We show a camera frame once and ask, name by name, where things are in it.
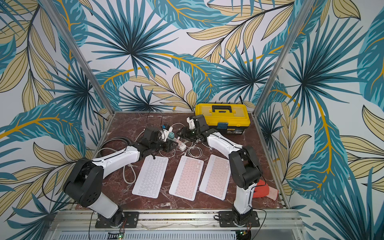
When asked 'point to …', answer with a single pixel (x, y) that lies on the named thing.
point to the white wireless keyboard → (150, 176)
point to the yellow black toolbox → (228, 118)
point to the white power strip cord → (124, 166)
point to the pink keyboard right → (214, 180)
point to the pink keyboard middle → (186, 181)
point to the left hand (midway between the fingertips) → (175, 145)
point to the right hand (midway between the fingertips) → (178, 134)
